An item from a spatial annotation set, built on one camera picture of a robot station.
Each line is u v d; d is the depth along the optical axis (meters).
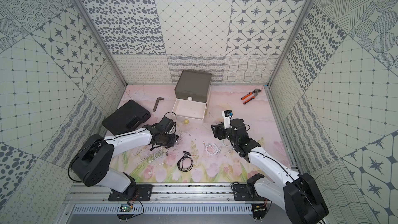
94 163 0.44
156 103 1.10
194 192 0.76
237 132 0.64
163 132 0.74
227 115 0.73
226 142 0.91
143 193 0.73
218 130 0.74
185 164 0.84
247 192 0.73
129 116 0.96
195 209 0.70
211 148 0.88
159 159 0.85
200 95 0.89
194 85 0.92
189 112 0.95
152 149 0.73
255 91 1.15
